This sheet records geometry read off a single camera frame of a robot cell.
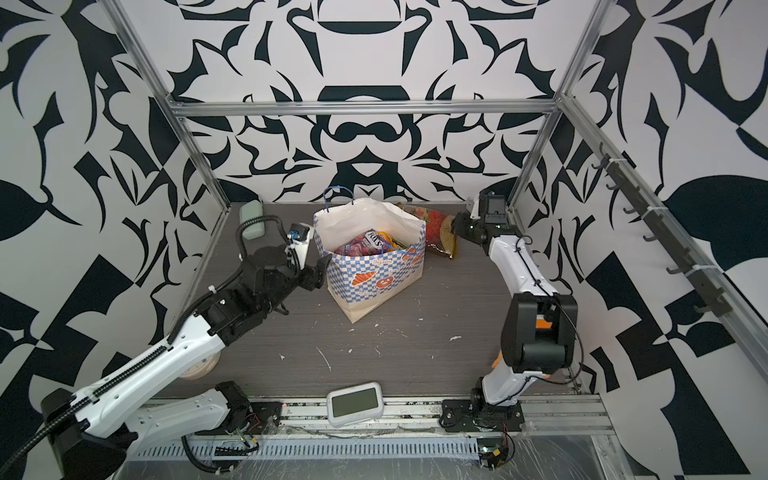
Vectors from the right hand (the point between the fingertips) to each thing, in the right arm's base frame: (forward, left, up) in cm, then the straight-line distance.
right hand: (461, 218), depth 89 cm
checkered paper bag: (-20, +29, -2) cm, 36 cm away
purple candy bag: (-5, +27, -4) cm, 28 cm away
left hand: (-17, +39, +11) cm, 43 cm away
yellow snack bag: (-5, +21, -6) cm, 22 cm away
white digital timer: (-46, +30, -16) cm, 57 cm away
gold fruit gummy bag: (+8, +4, -14) cm, 16 cm away
